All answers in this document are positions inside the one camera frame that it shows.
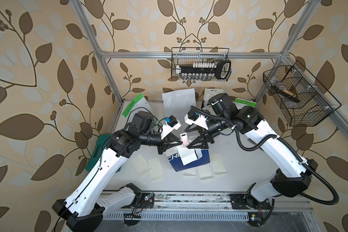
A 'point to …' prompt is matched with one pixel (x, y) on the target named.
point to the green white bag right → (239, 103)
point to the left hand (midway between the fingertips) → (178, 139)
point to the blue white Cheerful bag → (203, 156)
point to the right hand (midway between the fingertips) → (186, 137)
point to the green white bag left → (139, 104)
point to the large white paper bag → (178, 103)
